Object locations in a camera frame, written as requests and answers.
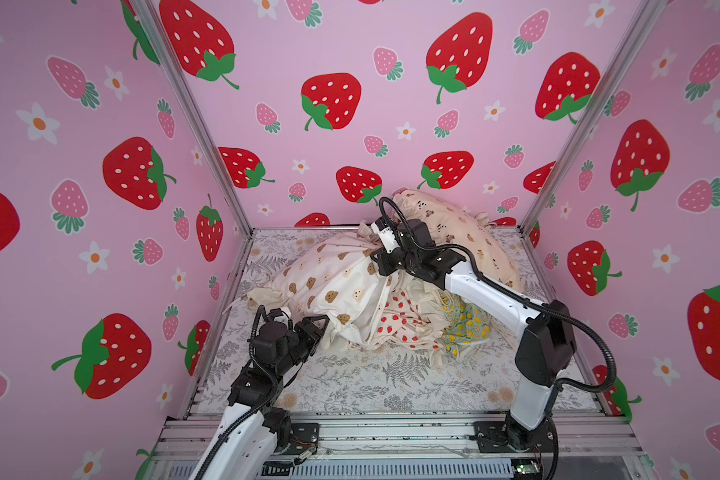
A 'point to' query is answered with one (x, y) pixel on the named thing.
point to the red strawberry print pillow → (410, 318)
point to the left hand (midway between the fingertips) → (330, 321)
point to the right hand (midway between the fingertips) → (366, 257)
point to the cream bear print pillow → (333, 281)
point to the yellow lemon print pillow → (465, 322)
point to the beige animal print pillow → (451, 226)
